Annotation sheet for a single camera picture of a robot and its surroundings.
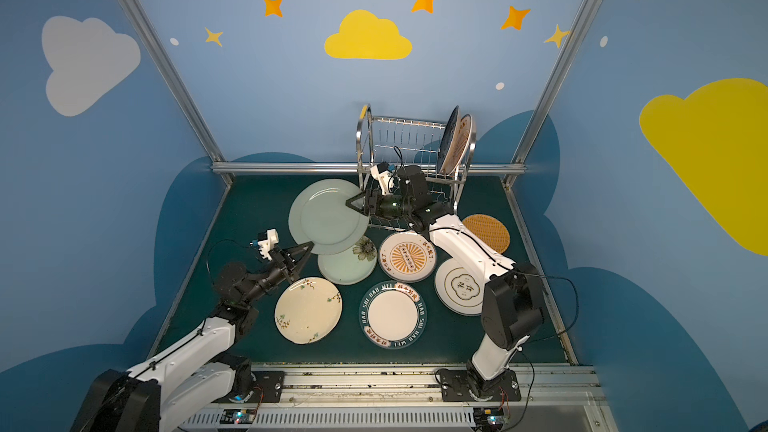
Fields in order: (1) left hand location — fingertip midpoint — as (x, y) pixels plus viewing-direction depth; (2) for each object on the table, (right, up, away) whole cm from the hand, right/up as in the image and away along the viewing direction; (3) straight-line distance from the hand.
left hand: (317, 250), depth 73 cm
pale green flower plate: (+5, -9, +25) cm, 27 cm away
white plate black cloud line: (+40, -15, +18) cm, 47 cm away
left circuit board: (-19, -40, -2) cm, 44 cm away
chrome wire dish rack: (+25, +37, +46) cm, 64 cm away
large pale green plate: (-1, +9, +8) cm, 12 cm away
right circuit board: (+42, -40, -2) cm, 58 cm away
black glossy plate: (+35, +32, +17) cm, 51 cm away
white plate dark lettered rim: (+19, -21, +13) cm, 31 cm away
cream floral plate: (-6, -20, +13) cm, 25 cm away
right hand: (+9, +12, +4) cm, 15 cm away
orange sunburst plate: (+24, -6, +25) cm, 36 cm away
